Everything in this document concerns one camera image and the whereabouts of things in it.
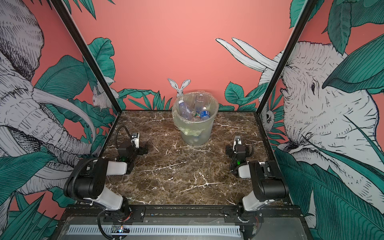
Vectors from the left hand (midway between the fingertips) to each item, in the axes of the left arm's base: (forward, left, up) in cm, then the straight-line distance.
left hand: (139, 138), depth 94 cm
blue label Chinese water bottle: (+10, -43, +10) cm, 45 cm away
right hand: (-4, -62, 0) cm, 62 cm away
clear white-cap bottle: (+10, -30, +14) cm, 35 cm away
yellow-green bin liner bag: (-4, -36, +14) cm, 39 cm away
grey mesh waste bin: (+13, -36, +7) cm, 39 cm away
